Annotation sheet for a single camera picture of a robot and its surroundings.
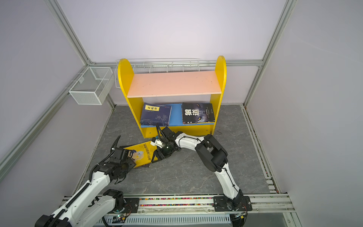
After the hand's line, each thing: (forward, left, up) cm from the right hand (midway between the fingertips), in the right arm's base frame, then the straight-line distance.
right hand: (156, 161), depth 86 cm
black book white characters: (+27, -26, +15) cm, 40 cm away
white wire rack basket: (+53, +4, +34) cm, 63 cm away
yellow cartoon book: (+4, +9, +1) cm, 10 cm away
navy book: (+25, +3, +16) cm, 30 cm away
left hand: (-3, +14, +1) cm, 14 cm away
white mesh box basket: (+46, +48, +22) cm, 70 cm away
